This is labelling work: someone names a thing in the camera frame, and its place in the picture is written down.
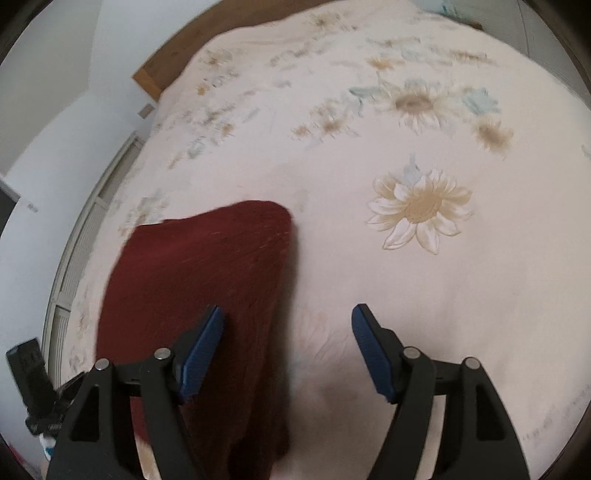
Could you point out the white louvered wardrobe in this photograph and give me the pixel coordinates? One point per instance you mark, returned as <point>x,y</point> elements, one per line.
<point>518,25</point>

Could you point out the dark red knit sweater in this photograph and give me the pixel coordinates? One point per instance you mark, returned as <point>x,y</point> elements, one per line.
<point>222,271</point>

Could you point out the white low radiator cabinet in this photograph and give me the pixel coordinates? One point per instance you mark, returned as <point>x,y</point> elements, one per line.
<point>77,252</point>

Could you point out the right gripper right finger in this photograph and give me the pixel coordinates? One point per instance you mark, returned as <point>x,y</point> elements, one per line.
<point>478,439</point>

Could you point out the left wall switch plate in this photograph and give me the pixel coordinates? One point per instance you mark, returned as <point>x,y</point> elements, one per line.
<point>146,110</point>

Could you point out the wooden headboard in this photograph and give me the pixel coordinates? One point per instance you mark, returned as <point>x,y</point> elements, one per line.
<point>164,66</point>

